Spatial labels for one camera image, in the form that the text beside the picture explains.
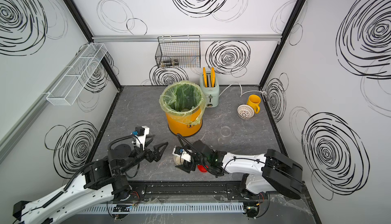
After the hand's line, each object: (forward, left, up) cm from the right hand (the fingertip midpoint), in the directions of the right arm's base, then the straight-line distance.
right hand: (179, 158), depth 76 cm
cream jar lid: (-2, +1, +2) cm, 3 cm away
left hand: (+3, +7, +14) cm, 16 cm away
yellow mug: (+39, -46, -1) cm, 61 cm away
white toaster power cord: (+48, -39, +1) cm, 61 cm away
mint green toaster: (+40, -17, +5) cm, 44 cm away
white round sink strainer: (+34, -41, -6) cm, 54 cm away
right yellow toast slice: (+48, -18, +13) cm, 53 cm away
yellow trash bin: (+16, -3, +7) cm, 17 cm away
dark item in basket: (+48, +6, +24) cm, 53 cm away
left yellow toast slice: (+49, -13, +12) cm, 52 cm away
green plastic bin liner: (+34, 0, +4) cm, 35 cm away
